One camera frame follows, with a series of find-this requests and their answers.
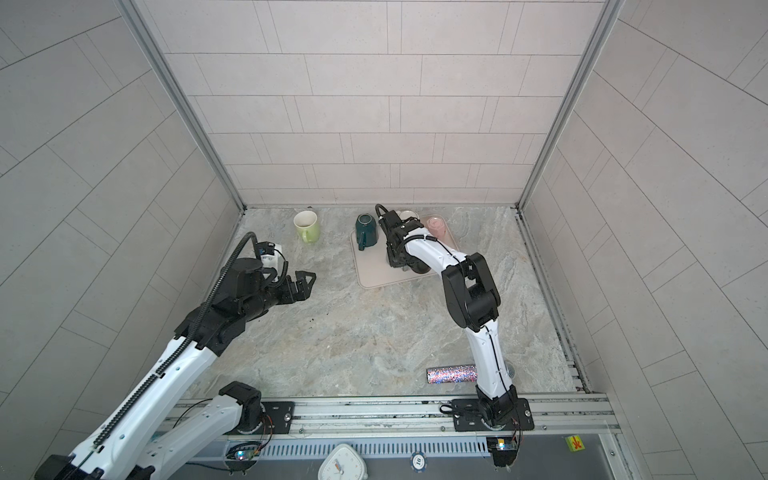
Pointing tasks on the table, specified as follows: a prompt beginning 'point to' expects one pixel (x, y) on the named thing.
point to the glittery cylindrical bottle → (452, 374)
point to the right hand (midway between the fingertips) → (403, 259)
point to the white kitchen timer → (344, 463)
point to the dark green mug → (365, 231)
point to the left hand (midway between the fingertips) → (309, 274)
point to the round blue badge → (418, 462)
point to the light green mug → (307, 226)
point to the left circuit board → (247, 454)
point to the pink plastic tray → (371, 266)
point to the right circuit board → (504, 449)
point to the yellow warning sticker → (575, 443)
